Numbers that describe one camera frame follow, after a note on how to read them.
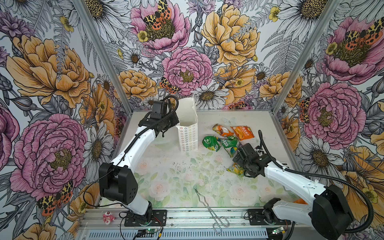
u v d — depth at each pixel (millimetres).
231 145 938
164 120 587
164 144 1024
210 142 965
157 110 630
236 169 839
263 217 731
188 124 791
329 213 402
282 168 526
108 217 715
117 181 432
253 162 635
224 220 745
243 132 1050
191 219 760
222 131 1015
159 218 736
